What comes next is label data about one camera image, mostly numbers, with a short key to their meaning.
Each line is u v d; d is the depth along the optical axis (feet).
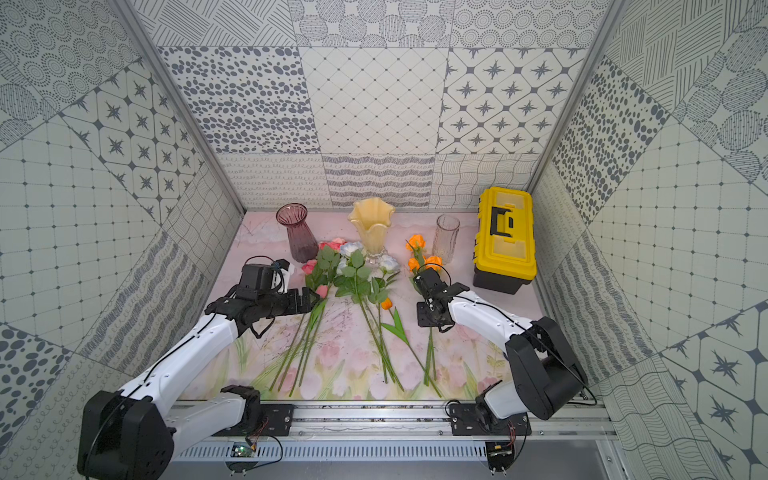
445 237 3.07
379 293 3.11
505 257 2.84
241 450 2.35
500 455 2.36
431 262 3.31
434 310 2.09
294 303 2.40
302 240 3.15
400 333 2.89
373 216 3.19
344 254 3.23
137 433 1.25
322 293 3.08
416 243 3.41
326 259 3.32
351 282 3.19
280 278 2.36
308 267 3.26
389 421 2.50
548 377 1.41
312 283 3.20
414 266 3.29
